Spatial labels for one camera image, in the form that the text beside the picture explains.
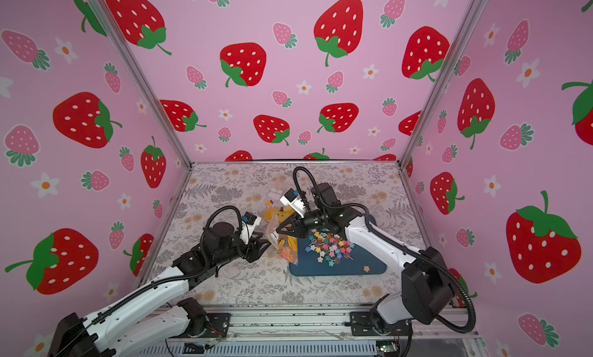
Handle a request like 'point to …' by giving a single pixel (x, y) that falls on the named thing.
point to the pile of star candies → (331, 247)
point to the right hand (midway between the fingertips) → (276, 233)
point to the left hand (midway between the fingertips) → (268, 238)
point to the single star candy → (366, 268)
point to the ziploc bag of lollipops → (286, 246)
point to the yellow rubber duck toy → (279, 215)
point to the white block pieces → (275, 193)
